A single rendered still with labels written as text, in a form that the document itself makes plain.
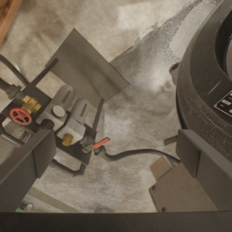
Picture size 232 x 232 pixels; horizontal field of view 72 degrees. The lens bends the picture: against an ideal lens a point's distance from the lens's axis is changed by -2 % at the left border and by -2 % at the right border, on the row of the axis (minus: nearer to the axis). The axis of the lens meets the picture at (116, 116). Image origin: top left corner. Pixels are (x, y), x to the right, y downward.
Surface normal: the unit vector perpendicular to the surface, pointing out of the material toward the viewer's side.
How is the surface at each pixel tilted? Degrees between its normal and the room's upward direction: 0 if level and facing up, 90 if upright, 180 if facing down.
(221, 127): 87
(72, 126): 90
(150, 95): 0
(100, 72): 0
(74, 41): 0
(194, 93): 90
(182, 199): 90
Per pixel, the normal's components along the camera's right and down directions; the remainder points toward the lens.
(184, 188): -0.69, -0.59
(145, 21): -0.11, 0.65
